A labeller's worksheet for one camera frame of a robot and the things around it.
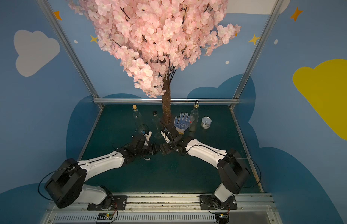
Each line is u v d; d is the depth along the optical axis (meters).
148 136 0.80
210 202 0.74
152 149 0.77
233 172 0.45
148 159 0.91
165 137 0.75
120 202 0.74
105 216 0.73
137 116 0.89
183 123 1.11
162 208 0.74
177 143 0.66
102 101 1.22
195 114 0.91
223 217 0.73
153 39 0.50
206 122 1.04
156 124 0.88
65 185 0.42
